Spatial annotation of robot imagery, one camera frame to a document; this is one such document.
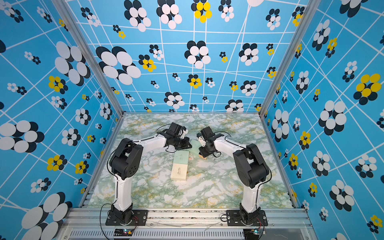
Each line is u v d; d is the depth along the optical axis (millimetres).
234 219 724
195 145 978
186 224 725
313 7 675
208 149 807
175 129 808
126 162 536
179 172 865
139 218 735
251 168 494
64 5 688
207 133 776
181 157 915
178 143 845
